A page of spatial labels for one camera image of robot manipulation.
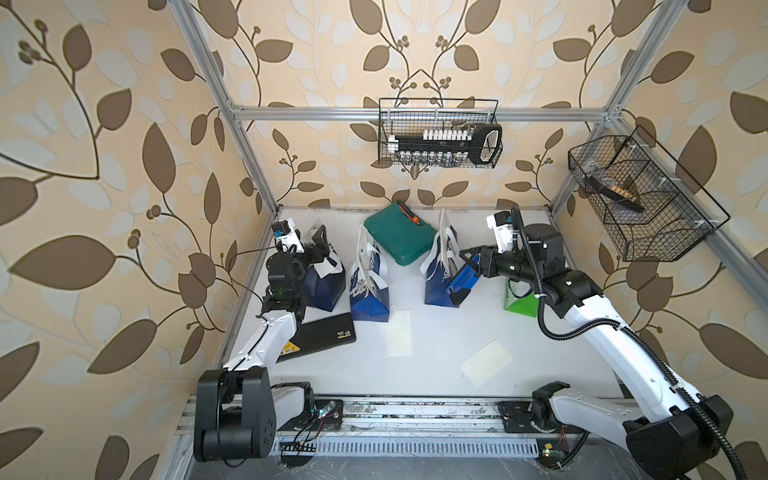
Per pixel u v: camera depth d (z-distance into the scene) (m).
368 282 0.72
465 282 0.71
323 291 0.85
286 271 0.62
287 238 0.69
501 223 0.64
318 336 0.87
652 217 0.74
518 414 0.74
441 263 0.75
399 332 0.89
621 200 0.73
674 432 0.36
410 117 0.91
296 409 0.63
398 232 1.10
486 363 0.83
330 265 0.87
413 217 1.12
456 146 0.85
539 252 0.54
